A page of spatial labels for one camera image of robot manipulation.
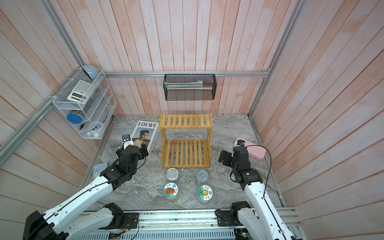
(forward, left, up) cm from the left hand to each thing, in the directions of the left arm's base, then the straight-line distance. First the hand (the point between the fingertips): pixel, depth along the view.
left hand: (136, 146), depth 80 cm
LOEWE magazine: (+22, +2, -15) cm, 26 cm away
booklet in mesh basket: (+36, -35, +16) cm, 52 cm away
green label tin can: (-11, -19, -13) cm, 26 cm away
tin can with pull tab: (-13, -36, -11) cm, 40 cm away
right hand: (-1, -51, -4) cm, 51 cm away
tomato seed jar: (-21, -20, -10) cm, 30 cm away
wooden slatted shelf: (+17, -27, -18) cm, 36 cm away
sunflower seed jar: (-22, -37, -11) cm, 44 cm away
